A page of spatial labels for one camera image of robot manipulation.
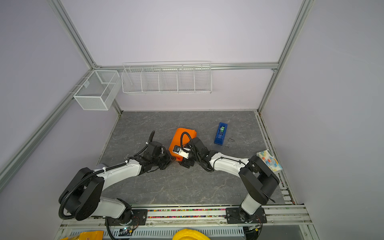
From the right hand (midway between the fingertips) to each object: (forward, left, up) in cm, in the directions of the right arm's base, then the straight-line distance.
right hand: (182, 153), depth 87 cm
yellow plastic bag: (-39, +40, -5) cm, 56 cm away
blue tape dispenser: (+17, -24, -3) cm, 30 cm away
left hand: (-3, +3, -2) cm, 5 cm away
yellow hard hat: (-38, -4, -5) cm, 38 cm away
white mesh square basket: (+37, +57, +19) cm, 70 cm away
